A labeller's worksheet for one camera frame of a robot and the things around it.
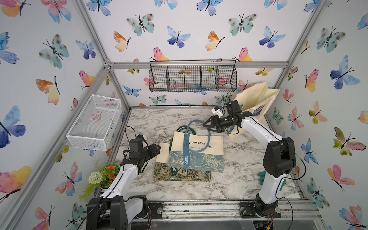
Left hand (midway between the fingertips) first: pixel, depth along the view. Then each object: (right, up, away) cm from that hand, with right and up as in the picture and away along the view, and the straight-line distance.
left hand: (159, 146), depth 87 cm
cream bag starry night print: (+67, +31, +20) cm, 77 cm away
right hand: (+28, +13, -4) cm, 31 cm away
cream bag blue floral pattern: (+24, -4, +4) cm, 24 cm away
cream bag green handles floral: (+3, -15, -3) cm, 15 cm away
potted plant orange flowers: (-24, -12, -17) cm, 31 cm away
